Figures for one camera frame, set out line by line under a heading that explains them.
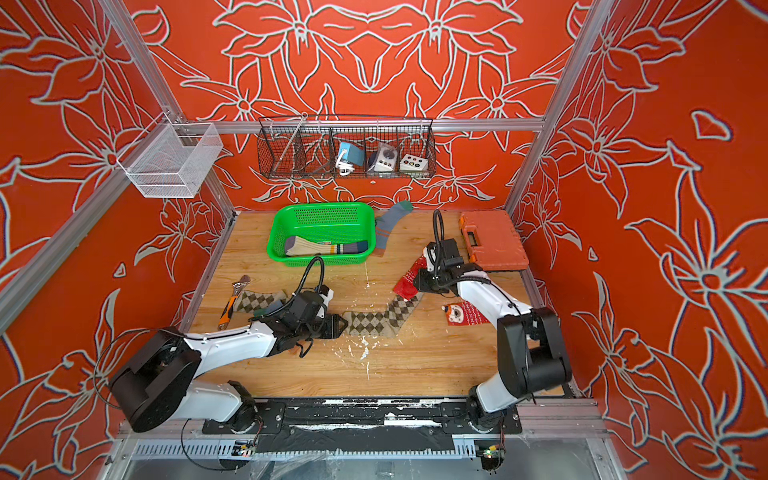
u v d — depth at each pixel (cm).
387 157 91
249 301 94
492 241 105
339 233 122
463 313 90
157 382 43
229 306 92
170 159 90
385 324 89
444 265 70
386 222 117
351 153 84
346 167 85
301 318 68
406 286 97
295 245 107
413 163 94
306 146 99
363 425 73
